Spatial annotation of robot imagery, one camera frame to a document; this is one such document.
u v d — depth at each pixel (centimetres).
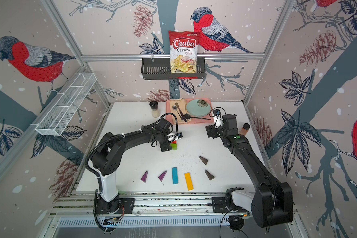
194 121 108
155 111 110
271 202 38
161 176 81
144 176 81
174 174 84
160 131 74
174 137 83
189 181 82
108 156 50
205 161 88
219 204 73
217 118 71
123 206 73
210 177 81
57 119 71
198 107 117
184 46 83
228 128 62
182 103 119
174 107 117
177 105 119
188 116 110
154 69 94
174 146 95
